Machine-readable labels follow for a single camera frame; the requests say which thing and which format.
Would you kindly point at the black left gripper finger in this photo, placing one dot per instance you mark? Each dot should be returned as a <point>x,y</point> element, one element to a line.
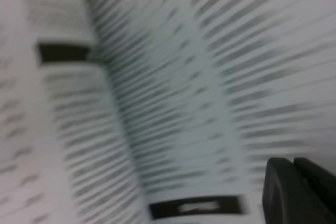
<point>298,191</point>

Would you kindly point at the white catalogue book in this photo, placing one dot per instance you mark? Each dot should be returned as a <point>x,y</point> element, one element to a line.
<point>159,111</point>

